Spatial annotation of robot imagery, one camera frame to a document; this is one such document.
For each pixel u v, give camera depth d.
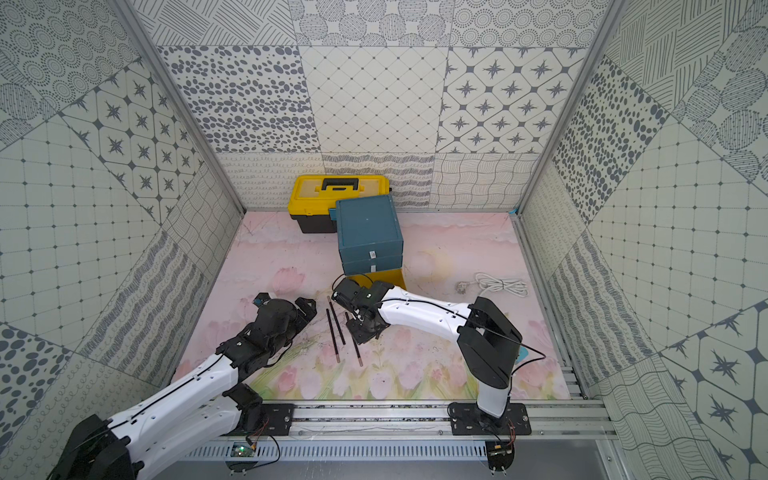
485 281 0.98
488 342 0.45
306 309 0.78
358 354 0.85
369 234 0.86
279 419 0.73
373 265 0.90
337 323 0.91
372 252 0.84
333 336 0.88
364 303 0.59
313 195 1.02
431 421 0.76
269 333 0.63
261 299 0.76
